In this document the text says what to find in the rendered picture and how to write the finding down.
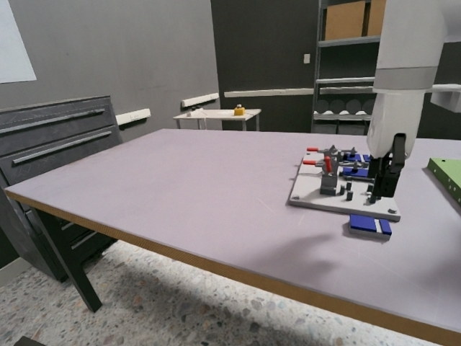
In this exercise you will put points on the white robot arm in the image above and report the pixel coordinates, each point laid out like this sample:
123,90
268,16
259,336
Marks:
413,34

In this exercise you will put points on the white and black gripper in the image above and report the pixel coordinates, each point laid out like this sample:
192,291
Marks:
393,129

